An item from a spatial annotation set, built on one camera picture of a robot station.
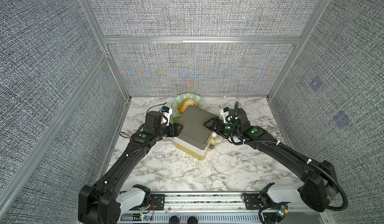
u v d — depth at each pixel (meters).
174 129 0.68
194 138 0.73
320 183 0.40
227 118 0.70
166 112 0.69
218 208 0.73
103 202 0.38
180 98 1.13
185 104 1.04
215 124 0.69
